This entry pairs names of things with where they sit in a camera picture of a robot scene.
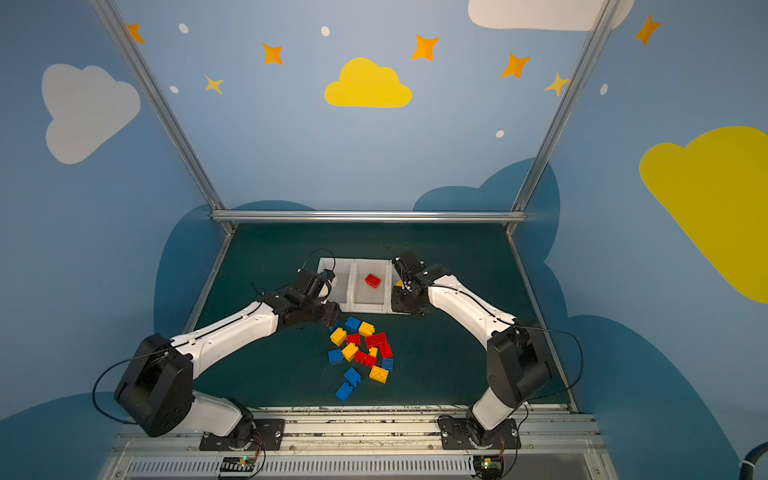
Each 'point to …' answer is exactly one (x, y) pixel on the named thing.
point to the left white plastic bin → (343, 288)
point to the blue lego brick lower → (352, 376)
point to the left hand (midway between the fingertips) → (332, 307)
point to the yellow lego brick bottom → (379, 374)
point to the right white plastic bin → (392, 278)
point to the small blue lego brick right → (388, 363)
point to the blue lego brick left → (335, 356)
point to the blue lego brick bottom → (344, 391)
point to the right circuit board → (488, 466)
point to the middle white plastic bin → (365, 298)
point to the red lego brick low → (364, 358)
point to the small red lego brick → (354, 338)
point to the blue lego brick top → (352, 325)
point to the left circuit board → (238, 464)
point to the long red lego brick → (375, 340)
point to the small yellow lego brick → (373, 351)
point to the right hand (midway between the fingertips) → (401, 303)
